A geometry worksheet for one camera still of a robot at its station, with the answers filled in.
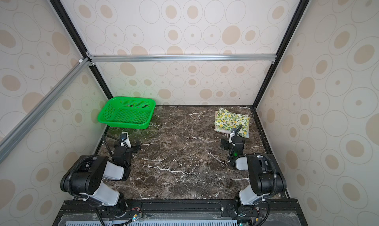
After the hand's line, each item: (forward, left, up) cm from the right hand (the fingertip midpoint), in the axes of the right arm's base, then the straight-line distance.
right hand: (237, 137), depth 94 cm
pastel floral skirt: (+7, +5, -3) cm, 9 cm away
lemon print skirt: (+16, +4, -1) cm, 16 cm away
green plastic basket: (+22, +82, -3) cm, 85 cm away
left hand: (-5, +65, +7) cm, 66 cm away
